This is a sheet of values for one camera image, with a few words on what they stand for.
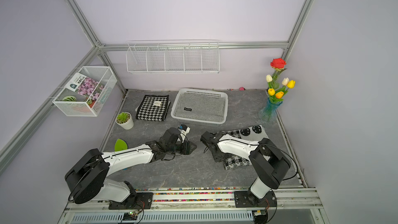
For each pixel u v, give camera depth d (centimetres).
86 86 75
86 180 42
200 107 102
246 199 74
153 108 105
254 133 93
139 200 73
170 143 67
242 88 124
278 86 87
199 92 108
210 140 70
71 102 71
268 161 46
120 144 93
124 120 94
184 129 78
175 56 99
